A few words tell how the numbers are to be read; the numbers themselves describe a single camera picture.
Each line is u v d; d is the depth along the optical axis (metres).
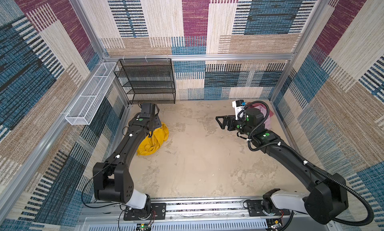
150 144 0.92
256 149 0.56
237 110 0.70
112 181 0.42
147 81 1.11
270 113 1.08
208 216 0.73
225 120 0.69
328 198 0.40
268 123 1.00
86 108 0.72
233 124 0.69
